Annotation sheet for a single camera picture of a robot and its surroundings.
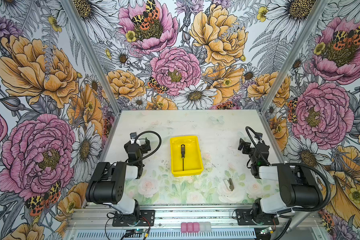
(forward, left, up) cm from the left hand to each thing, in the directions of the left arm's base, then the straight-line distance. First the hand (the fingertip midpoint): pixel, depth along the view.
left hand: (139, 143), depth 94 cm
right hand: (-2, -67, +1) cm, 67 cm away
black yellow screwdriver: (-5, -27, -6) cm, 28 cm away
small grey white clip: (-24, -52, -5) cm, 58 cm away
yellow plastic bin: (-9, -33, -8) cm, 35 cm away
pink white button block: (-43, -33, -6) cm, 55 cm away
